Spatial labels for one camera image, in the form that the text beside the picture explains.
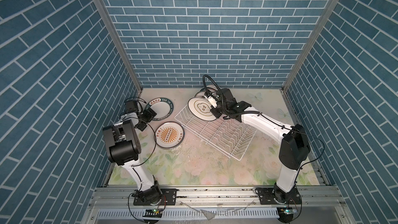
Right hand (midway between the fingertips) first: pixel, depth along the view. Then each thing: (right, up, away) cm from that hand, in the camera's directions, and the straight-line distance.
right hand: (211, 103), depth 87 cm
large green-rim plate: (-34, -4, +22) cm, 40 cm away
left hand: (-38, -8, +11) cm, 40 cm away
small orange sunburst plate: (-25, -19, +4) cm, 32 cm away
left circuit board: (-28, -52, -15) cm, 61 cm away
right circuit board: (+35, -51, -16) cm, 64 cm away
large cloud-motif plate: (-6, -3, +4) cm, 8 cm away
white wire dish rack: (+13, -20, +1) cm, 23 cm away
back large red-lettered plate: (+1, +9, +9) cm, 13 cm away
